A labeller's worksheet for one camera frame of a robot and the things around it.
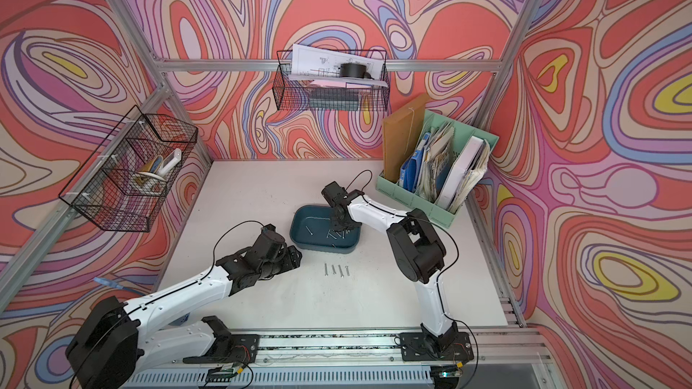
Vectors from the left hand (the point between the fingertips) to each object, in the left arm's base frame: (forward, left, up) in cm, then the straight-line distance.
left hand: (299, 258), depth 84 cm
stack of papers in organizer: (+28, -46, +16) cm, 57 cm away
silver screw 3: (-1, -13, -7) cm, 15 cm away
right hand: (+13, -15, -4) cm, 20 cm away
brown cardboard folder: (+40, -36, +17) cm, 57 cm away
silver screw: (+1, -8, -7) cm, 10 cm away
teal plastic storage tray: (+13, -2, -5) cm, 14 cm away
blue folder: (+30, -38, +11) cm, 49 cm away
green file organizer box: (+22, -41, -1) cm, 47 cm away
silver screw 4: (-1, -15, -7) cm, 17 cm away
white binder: (+21, -50, +19) cm, 57 cm away
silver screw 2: (-2, -11, -7) cm, 13 cm away
